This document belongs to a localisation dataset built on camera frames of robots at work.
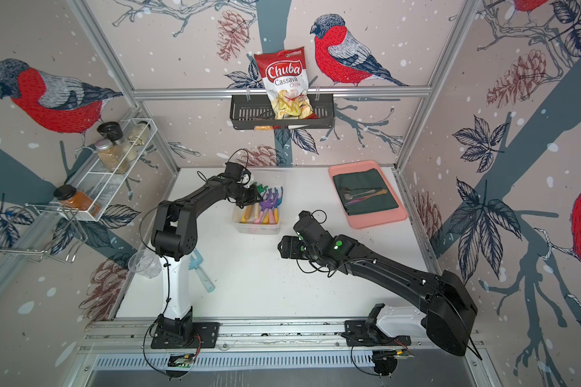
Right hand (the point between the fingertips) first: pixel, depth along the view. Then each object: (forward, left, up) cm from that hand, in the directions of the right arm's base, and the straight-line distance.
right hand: (286, 246), depth 78 cm
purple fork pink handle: (+25, +12, -11) cm, 29 cm away
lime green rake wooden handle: (+20, +19, -11) cm, 30 cm away
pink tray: (+24, -37, -18) cm, 47 cm away
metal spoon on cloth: (+32, -26, -13) cm, 43 cm away
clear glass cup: (-2, +53, -12) cm, 55 cm away
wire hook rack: (-9, +59, +22) cm, 63 cm away
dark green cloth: (+36, -33, -14) cm, 51 cm away
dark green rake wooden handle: (+30, +14, -7) cm, 34 cm away
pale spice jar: (+31, +54, +22) cm, 66 cm away
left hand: (+27, +11, -6) cm, 30 cm away
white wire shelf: (+15, +58, +20) cm, 63 cm away
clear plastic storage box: (+19, +12, -12) cm, 25 cm away
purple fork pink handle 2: (+25, +9, -12) cm, 29 cm away
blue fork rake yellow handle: (+22, +7, -12) cm, 26 cm away
